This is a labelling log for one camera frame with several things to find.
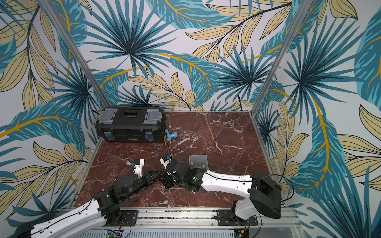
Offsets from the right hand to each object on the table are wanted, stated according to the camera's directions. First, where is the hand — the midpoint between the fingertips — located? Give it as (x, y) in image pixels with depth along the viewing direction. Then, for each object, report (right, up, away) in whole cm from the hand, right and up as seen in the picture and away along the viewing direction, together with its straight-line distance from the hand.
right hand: (160, 178), depth 74 cm
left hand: (+1, +2, 0) cm, 2 cm away
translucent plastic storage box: (+20, +4, +19) cm, 28 cm away
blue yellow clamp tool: (+1, +19, +27) cm, 33 cm away
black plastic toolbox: (-20, +27, +15) cm, 37 cm away
